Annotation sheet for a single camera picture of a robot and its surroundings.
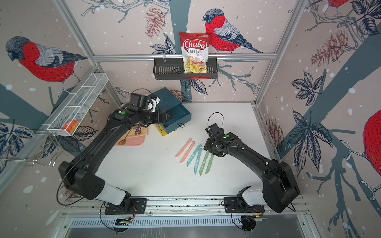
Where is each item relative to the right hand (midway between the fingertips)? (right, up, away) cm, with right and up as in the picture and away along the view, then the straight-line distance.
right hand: (207, 147), depth 85 cm
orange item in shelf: (-64, +14, -19) cm, 68 cm away
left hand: (-21, +19, -8) cm, 30 cm away
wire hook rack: (-66, +9, -25) cm, 71 cm away
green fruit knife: (-2, -12, +3) cm, 12 cm away
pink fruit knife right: (-14, -8, +6) cm, 17 cm away
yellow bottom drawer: (-30, +10, +10) cm, 33 cm away
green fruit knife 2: (+2, -10, +5) cm, 11 cm away
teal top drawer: (-17, +19, +10) cm, 27 cm away
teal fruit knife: (-8, -7, +8) cm, 13 cm away
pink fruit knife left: (-15, -3, +10) cm, 18 cm away
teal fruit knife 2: (-6, -10, +4) cm, 12 cm away
